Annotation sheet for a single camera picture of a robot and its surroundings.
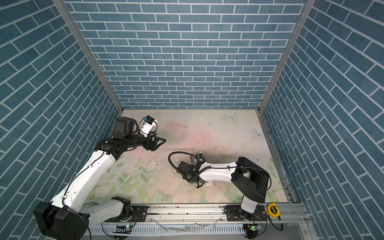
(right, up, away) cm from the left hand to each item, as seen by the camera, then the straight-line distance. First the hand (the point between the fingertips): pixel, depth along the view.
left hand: (160, 136), depth 75 cm
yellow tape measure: (+57, -37, -1) cm, 68 cm away
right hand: (+17, -24, +12) cm, 32 cm away
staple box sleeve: (+26, -27, +7) cm, 38 cm away
